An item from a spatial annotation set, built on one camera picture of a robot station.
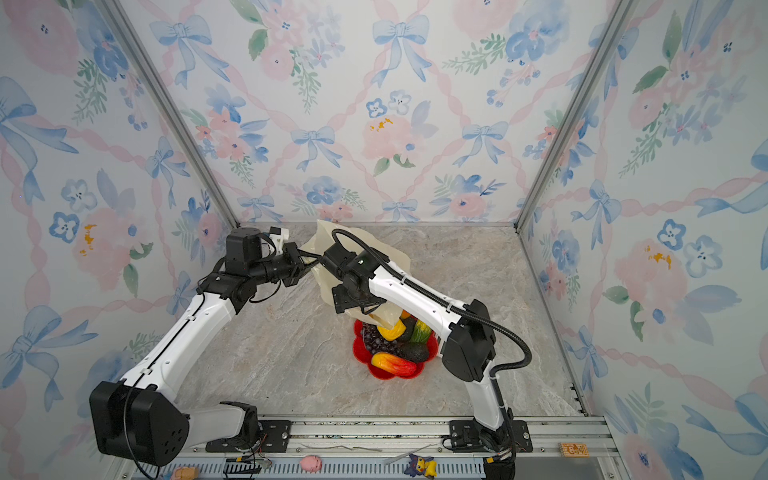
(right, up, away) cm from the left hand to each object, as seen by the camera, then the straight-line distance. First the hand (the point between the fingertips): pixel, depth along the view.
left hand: (324, 254), depth 74 cm
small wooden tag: (+61, -47, -3) cm, 77 cm away
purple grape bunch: (+12, -25, +11) cm, 30 cm away
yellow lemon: (+17, -22, +7) cm, 29 cm away
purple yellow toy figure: (+24, -49, -6) cm, 55 cm away
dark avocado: (+23, -27, +7) cm, 36 cm away
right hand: (+7, -12, +8) cm, 16 cm away
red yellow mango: (+17, -29, +5) cm, 34 cm away
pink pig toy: (-2, -48, -5) cm, 49 cm away
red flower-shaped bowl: (+8, -28, +11) cm, 31 cm away
